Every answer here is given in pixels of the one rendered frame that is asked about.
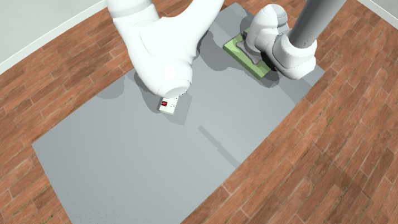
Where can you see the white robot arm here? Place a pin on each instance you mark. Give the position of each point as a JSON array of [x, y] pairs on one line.
[[162, 50]]

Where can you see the white power strip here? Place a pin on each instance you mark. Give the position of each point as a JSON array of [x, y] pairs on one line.
[[169, 106]]

